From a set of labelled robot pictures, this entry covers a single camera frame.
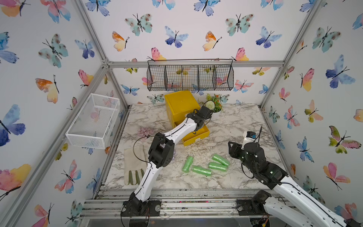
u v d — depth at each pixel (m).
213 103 1.01
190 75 0.99
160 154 0.57
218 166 0.86
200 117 0.74
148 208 0.72
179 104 0.94
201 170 0.84
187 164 0.87
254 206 0.64
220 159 0.89
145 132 0.93
